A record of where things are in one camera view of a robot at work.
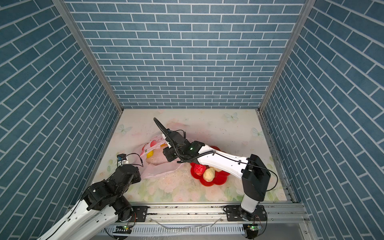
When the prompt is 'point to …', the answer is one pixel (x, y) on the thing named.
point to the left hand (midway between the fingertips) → (140, 169)
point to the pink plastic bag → (154, 162)
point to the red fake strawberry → (199, 169)
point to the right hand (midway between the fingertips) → (163, 150)
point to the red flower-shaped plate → (220, 177)
